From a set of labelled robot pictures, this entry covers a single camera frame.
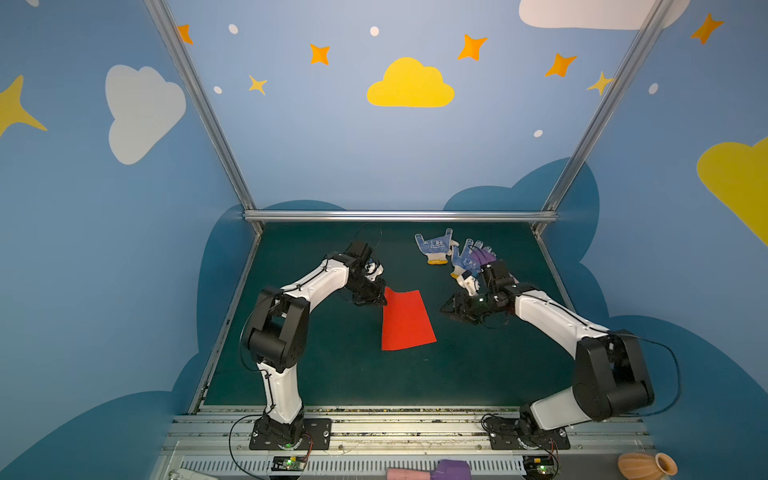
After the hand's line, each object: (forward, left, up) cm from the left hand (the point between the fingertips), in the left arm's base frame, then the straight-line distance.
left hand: (388, 302), depth 90 cm
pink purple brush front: (-41, -13, -7) cm, 44 cm away
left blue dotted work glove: (+29, -19, -8) cm, 35 cm away
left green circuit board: (-40, +24, -10) cm, 48 cm away
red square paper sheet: (-2, -6, -8) cm, 11 cm away
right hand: (-3, -17, +2) cm, 18 cm away
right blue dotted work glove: (+23, -29, -9) cm, 38 cm away
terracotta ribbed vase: (-40, -55, +3) cm, 68 cm away
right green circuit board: (-40, -37, -9) cm, 55 cm away
